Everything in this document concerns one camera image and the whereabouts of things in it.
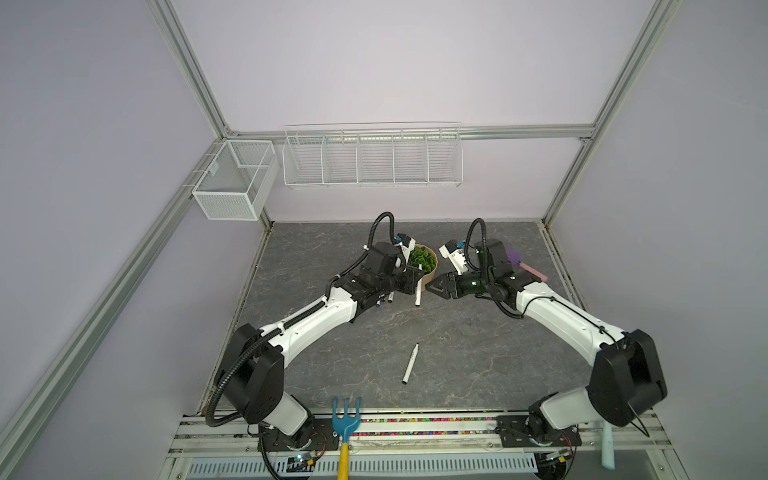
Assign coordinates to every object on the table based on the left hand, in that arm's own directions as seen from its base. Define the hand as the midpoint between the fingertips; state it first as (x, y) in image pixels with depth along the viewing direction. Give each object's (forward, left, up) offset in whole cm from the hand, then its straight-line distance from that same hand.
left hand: (422, 276), depth 80 cm
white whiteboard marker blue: (+3, +13, -19) cm, 23 cm away
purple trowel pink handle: (+20, -39, -21) cm, 49 cm away
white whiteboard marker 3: (+5, +9, -20) cm, 22 cm away
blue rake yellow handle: (-31, +22, -18) cm, 42 cm away
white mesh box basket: (+42, +59, +3) cm, 73 cm away
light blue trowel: (-40, -41, -18) cm, 60 cm away
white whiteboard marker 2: (-17, +4, -19) cm, 26 cm away
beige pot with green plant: (+11, -3, -8) cm, 14 cm away
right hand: (-2, -2, -2) cm, 4 cm away
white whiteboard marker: (-3, +1, -4) cm, 5 cm away
